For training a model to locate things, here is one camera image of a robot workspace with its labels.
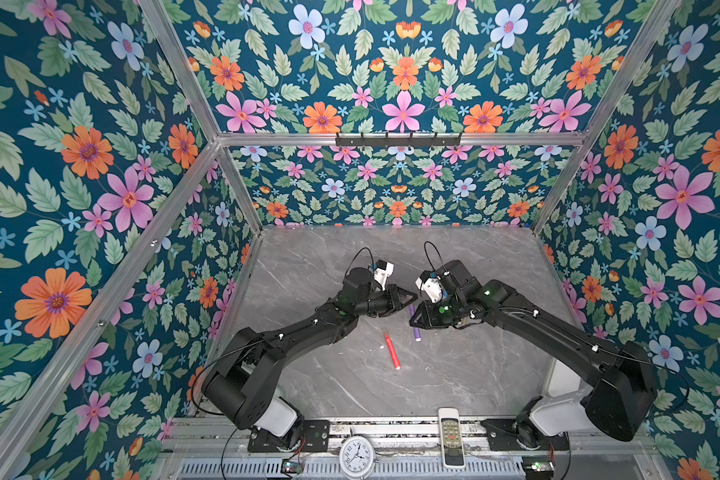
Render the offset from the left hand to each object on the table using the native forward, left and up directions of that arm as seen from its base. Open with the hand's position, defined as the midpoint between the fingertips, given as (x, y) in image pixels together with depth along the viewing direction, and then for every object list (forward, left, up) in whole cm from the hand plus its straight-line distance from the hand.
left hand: (422, 294), depth 75 cm
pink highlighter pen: (-7, +7, -22) cm, 24 cm away
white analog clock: (-32, +18, -17) cm, 41 cm away
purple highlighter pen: (-7, +2, -6) cm, 9 cm away
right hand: (-4, +3, -5) cm, 7 cm away
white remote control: (-31, -5, -20) cm, 37 cm away
